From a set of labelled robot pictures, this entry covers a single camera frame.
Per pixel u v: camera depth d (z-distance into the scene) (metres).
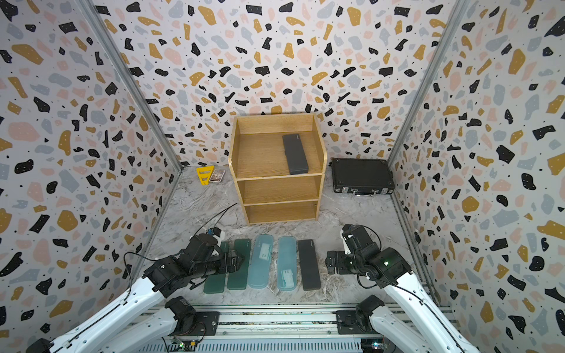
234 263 0.68
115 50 0.78
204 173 1.20
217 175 1.17
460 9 0.71
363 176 1.25
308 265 0.87
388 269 0.47
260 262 0.88
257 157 0.83
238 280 0.84
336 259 0.64
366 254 0.53
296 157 0.84
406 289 0.45
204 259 0.60
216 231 0.71
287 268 0.86
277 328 0.73
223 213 1.06
